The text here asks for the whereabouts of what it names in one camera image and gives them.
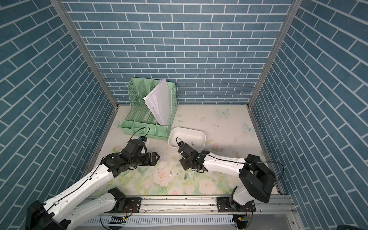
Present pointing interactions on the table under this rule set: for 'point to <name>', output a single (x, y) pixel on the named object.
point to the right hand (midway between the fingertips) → (184, 160)
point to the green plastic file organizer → (140, 120)
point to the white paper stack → (159, 102)
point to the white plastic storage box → (196, 139)
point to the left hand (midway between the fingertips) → (156, 157)
